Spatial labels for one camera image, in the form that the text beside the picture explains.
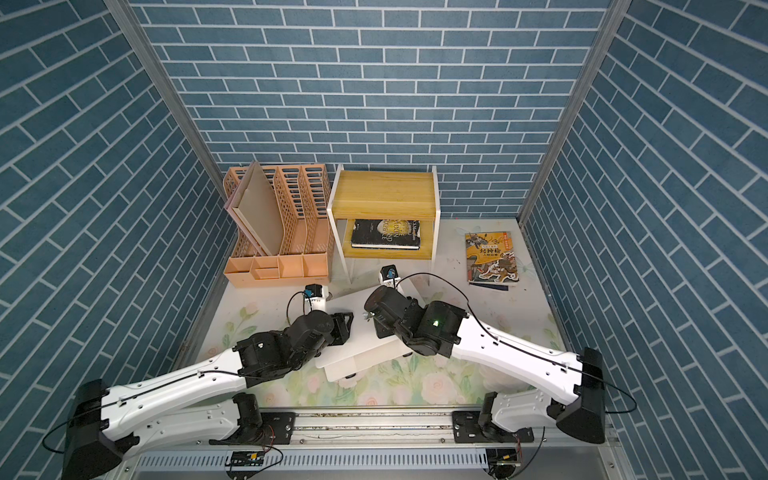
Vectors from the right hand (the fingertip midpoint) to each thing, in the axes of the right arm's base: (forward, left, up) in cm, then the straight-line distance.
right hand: (384, 311), depth 71 cm
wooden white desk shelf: (+22, +3, +11) cm, 25 cm away
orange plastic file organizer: (+35, +40, -9) cm, 54 cm away
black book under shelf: (+29, +3, -4) cm, 29 cm away
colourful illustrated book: (+35, -34, -20) cm, 52 cm away
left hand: (-1, +7, -5) cm, 8 cm away
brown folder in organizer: (+36, +47, 0) cm, 59 cm away
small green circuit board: (-30, +31, -24) cm, 50 cm away
